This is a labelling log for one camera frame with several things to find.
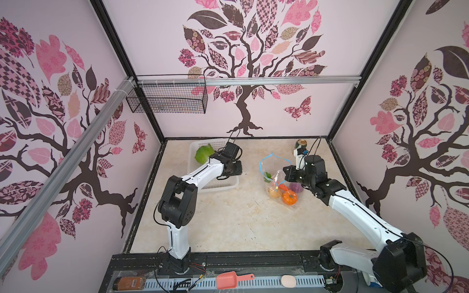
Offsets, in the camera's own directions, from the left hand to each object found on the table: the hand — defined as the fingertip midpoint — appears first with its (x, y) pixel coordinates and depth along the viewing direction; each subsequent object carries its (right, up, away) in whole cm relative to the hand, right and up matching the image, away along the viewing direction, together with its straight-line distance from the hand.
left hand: (237, 172), depth 93 cm
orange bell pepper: (+26, -12, -5) cm, 29 cm away
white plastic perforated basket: (-5, -7, +4) cm, 10 cm away
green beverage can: (+37, +16, +10) cm, 42 cm away
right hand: (+22, +4, -12) cm, 25 cm away
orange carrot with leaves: (+15, -2, -6) cm, 16 cm away
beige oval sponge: (+20, -40, -24) cm, 51 cm away
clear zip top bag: (+19, +3, -7) cm, 20 cm away
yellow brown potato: (+19, -10, -6) cm, 22 cm away
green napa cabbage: (-19, +9, +6) cm, 22 cm away
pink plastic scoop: (-3, -40, -24) cm, 47 cm away
